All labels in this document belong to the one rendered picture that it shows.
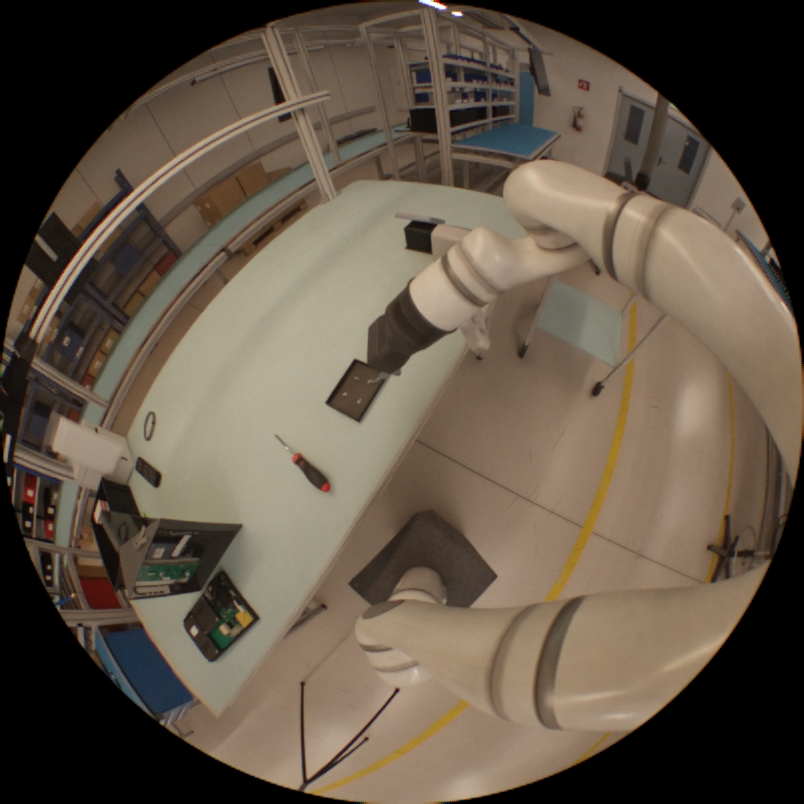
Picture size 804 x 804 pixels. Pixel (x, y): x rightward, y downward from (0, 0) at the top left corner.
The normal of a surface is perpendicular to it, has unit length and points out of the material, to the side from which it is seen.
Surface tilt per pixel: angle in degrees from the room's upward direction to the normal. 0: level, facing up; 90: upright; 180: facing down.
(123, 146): 90
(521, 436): 0
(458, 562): 0
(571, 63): 90
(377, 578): 0
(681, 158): 90
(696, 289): 84
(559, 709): 49
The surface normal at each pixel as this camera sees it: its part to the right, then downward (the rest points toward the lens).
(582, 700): -0.86, -0.29
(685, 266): -0.93, 0.29
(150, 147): 0.84, 0.44
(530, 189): -0.80, 0.06
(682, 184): -0.52, 0.81
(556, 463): -0.15, -0.38
